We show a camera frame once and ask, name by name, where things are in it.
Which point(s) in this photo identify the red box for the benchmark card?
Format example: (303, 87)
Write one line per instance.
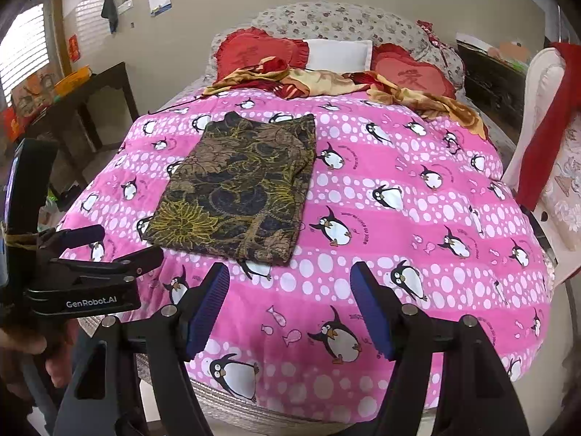
(11, 125)

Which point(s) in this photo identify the dark carved wooden cabinet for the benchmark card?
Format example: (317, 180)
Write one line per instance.
(490, 86)

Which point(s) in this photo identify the dark hanging cloth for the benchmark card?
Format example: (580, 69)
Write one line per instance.
(110, 9)

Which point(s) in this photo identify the floral chair cushion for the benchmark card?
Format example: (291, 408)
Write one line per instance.
(565, 177)

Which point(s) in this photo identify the red cloth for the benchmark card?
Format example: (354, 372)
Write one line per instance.
(553, 122)

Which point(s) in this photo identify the gold red floral blanket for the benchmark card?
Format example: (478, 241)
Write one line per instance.
(327, 79)

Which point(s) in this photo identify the orange paper bag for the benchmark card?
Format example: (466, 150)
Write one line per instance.
(514, 51)

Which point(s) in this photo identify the orange box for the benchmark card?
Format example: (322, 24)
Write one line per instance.
(72, 79)

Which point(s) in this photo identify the dark floral shirt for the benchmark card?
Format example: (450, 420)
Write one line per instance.
(236, 190)

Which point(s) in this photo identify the white chair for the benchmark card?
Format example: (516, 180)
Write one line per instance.
(542, 72)

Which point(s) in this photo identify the red wall sticker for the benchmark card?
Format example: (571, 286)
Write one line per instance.
(74, 48)

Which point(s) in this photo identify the red heart pillow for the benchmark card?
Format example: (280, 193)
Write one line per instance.
(254, 52)
(408, 70)

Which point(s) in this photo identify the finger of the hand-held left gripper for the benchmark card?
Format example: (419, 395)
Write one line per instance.
(81, 236)
(136, 259)

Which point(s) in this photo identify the dark wooden table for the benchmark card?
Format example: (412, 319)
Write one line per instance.
(104, 81)

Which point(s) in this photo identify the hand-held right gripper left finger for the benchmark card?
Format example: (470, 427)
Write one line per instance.
(209, 313)

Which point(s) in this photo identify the floral pillow with red frill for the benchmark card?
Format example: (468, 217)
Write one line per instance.
(447, 61)

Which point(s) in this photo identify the printed gift box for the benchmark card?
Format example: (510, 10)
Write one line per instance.
(34, 97)

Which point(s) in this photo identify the white paper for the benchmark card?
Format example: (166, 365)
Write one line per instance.
(472, 41)

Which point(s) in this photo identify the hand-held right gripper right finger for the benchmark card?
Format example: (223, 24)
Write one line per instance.
(374, 313)

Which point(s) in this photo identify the window with blinds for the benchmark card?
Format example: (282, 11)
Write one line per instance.
(27, 45)

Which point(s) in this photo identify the person's left hand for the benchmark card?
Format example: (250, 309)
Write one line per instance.
(61, 354)

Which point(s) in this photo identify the brown twine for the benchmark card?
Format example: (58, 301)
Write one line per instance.
(20, 236)

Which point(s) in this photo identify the pink penguin blanket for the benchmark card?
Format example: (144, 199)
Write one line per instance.
(363, 254)

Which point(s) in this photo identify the white pillow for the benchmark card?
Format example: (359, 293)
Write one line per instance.
(338, 54)

